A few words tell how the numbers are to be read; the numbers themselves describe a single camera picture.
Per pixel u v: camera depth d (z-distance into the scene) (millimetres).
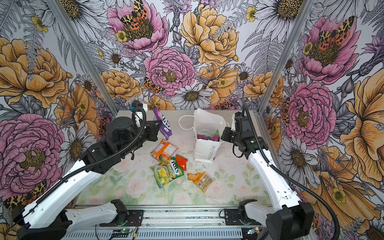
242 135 568
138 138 411
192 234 778
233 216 743
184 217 761
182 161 919
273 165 458
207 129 1011
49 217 390
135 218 735
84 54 886
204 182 850
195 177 870
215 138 944
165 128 631
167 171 871
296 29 791
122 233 707
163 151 946
